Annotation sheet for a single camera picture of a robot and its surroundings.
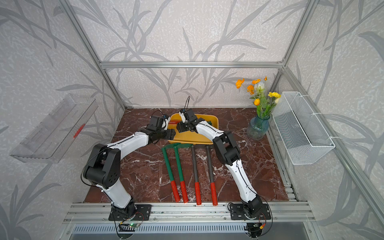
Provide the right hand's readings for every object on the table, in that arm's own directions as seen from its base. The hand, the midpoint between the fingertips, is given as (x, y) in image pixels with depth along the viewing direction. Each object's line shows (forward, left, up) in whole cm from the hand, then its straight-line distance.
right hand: (180, 125), depth 103 cm
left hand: (-8, +5, +4) cm, 10 cm away
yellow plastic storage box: (-13, -8, +4) cm, 16 cm away
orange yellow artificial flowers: (0, -52, +22) cm, 56 cm away
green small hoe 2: (-39, -4, -4) cm, 40 cm away
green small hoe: (-43, 0, -4) cm, 43 cm away
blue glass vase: (-7, -51, +6) cm, 52 cm away
